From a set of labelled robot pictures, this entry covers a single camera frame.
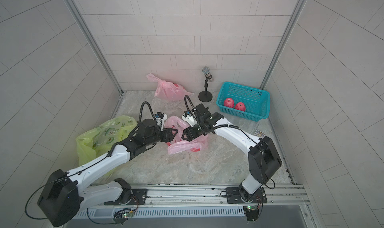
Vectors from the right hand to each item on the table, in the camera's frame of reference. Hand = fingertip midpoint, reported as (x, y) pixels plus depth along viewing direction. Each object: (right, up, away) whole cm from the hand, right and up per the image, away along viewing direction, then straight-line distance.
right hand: (187, 135), depth 80 cm
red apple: (+27, +18, +22) cm, 39 cm away
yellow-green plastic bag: (-53, -6, +5) cm, 54 cm away
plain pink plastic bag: (-14, +26, +22) cm, 37 cm away
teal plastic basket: (+39, +18, +29) cm, 52 cm away
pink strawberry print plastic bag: (-4, -3, -8) cm, 9 cm away
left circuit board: (-28, -33, -14) cm, 46 cm away
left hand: (-6, +3, 0) cm, 6 cm away
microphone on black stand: (+12, +22, +32) cm, 41 cm away
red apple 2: (+34, +15, +20) cm, 43 cm away
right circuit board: (+31, -34, -11) cm, 47 cm away
